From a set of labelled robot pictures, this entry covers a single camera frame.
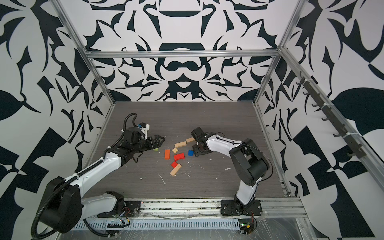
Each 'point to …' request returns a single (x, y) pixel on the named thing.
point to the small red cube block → (174, 164)
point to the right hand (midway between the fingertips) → (200, 149)
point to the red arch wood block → (179, 156)
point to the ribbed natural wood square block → (175, 150)
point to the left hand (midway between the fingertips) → (160, 137)
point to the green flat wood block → (155, 149)
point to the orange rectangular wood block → (167, 154)
